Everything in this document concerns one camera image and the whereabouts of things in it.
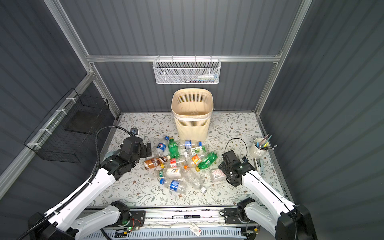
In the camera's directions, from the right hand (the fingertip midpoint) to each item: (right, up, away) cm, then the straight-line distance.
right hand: (226, 172), depth 84 cm
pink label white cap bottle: (-5, -2, -1) cm, 6 cm away
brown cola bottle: (-42, +5, +4) cm, 43 cm away
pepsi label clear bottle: (-40, +10, +12) cm, 43 cm away
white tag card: (-18, -23, -15) cm, 32 cm away
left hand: (-47, +16, -6) cm, 50 cm away
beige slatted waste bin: (-20, +38, +21) cm, 48 cm away
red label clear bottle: (-31, +5, +3) cm, 31 cm away
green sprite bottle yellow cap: (-32, +11, +13) cm, 37 cm away
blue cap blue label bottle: (-29, -6, -5) cm, 30 cm away
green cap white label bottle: (-31, 0, -1) cm, 31 cm away
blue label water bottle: (-22, +15, +12) cm, 29 cm away
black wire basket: (-82, +22, -12) cm, 86 cm away
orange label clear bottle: (-17, +6, +3) cm, 18 cm away
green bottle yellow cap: (-11, +4, +5) cm, 13 cm away
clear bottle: (-18, -5, +2) cm, 19 cm away
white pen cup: (+19, +14, +2) cm, 24 cm away
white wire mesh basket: (-25, +73, +40) cm, 87 cm away
